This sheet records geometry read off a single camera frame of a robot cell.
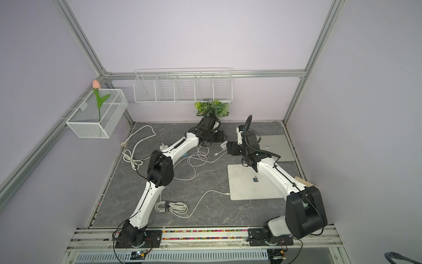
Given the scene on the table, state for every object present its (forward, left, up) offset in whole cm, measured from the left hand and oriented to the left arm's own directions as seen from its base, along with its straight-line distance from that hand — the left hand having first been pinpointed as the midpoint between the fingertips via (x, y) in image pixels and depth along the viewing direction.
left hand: (225, 137), depth 98 cm
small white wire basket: (-5, +65, +24) cm, 70 cm away
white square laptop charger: (-3, +38, -3) cm, 38 cm away
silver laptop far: (0, -36, -11) cm, 38 cm away
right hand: (-10, -3, +7) cm, 12 cm away
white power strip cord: (-4, +60, -9) cm, 61 cm away
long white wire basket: (+32, +25, +16) cm, 43 cm away
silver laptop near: (-26, -9, -10) cm, 29 cm away
